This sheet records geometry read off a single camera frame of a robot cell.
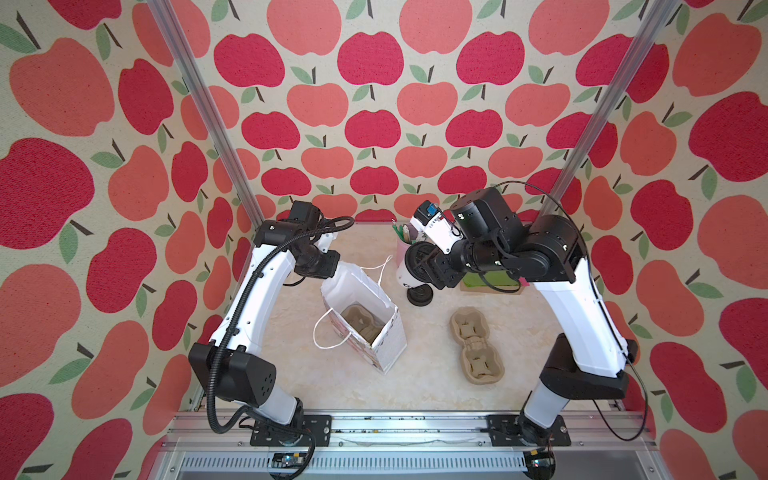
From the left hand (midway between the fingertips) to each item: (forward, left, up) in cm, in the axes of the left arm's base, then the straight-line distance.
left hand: (338, 272), depth 77 cm
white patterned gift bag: (-3, -7, -2) cm, 7 cm away
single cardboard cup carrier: (-3, -6, -23) cm, 24 cm away
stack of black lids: (+6, -24, -22) cm, 33 cm away
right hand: (-8, -23, +16) cm, 29 cm away
